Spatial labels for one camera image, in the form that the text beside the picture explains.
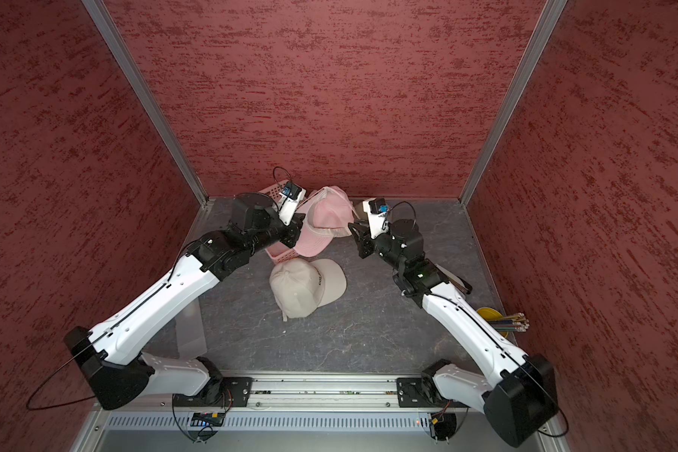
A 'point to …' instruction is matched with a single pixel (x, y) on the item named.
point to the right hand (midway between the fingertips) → (350, 228)
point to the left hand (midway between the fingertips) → (299, 220)
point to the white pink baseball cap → (300, 286)
